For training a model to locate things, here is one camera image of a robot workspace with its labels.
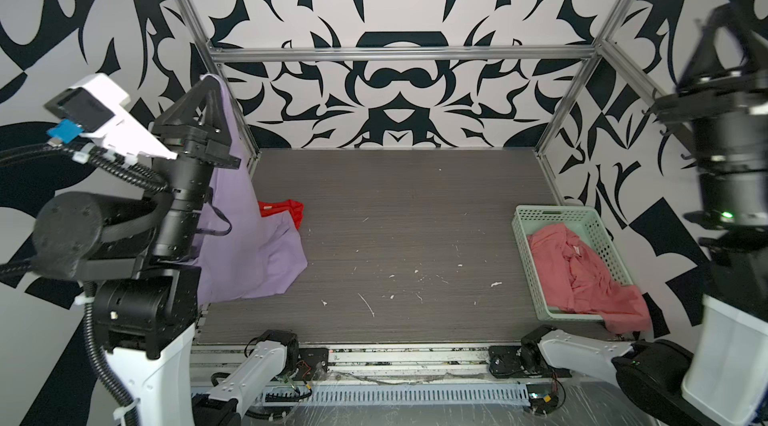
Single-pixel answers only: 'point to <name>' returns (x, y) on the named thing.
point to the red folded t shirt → (271, 207)
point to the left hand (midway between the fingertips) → (208, 71)
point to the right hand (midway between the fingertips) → (713, 7)
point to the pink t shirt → (571, 278)
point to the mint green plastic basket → (584, 220)
